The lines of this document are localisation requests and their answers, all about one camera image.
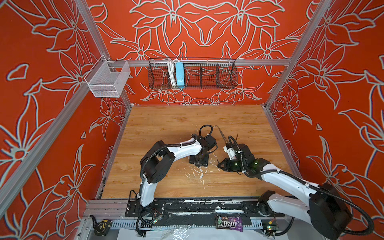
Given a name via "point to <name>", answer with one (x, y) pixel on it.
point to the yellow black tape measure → (102, 228)
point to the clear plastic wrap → (178, 232)
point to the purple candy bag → (226, 222)
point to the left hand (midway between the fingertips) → (201, 163)
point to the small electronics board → (271, 229)
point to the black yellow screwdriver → (237, 136)
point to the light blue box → (180, 76)
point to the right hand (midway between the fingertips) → (216, 165)
